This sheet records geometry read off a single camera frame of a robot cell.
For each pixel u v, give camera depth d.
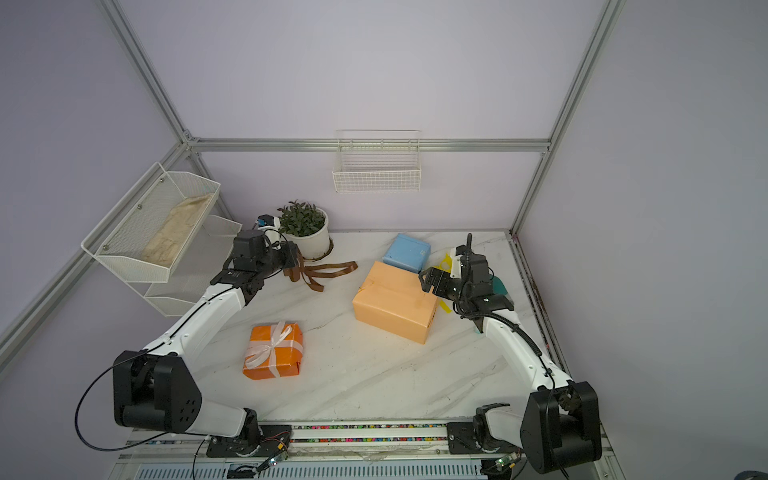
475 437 0.73
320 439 0.75
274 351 0.81
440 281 0.73
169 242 0.77
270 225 0.74
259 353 0.80
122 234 0.69
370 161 0.95
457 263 0.75
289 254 0.75
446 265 1.11
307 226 1.00
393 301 0.86
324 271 1.08
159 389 0.42
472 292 0.63
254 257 0.64
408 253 1.05
